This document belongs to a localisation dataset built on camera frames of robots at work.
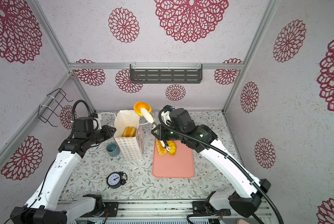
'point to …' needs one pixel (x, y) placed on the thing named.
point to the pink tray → (180, 165)
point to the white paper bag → (132, 148)
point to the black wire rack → (53, 100)
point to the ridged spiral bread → (129, 131)
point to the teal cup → (113, 149)
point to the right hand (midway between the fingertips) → (149, 128)
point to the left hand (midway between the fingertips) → (115, 132)
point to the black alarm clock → (114, 179)
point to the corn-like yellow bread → (161, 150)
